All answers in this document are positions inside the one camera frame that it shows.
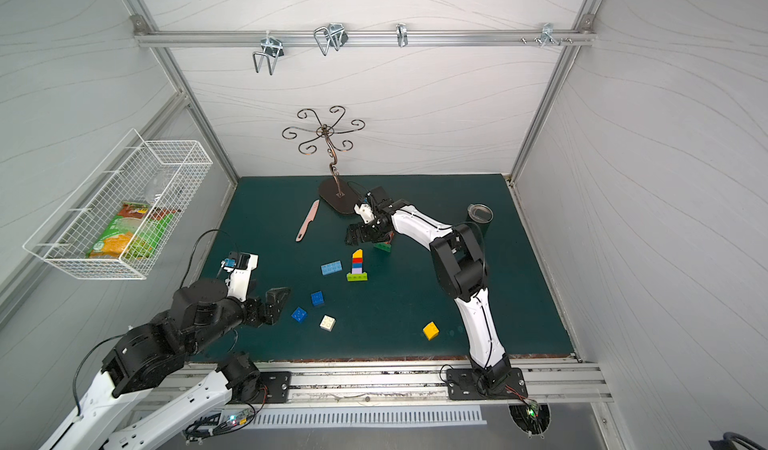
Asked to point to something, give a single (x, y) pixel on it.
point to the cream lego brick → (327, 323)
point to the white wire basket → (162, 173)
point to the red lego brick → (357, 260)
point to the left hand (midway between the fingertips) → (274, 289)
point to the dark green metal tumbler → (480, 214)
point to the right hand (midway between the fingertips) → (357, 238)
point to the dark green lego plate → (383, 246)
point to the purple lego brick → (357, 271)
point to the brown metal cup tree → (337, 193)
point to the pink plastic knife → (310, 218)
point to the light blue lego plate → (331, 268)
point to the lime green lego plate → (357, 277)
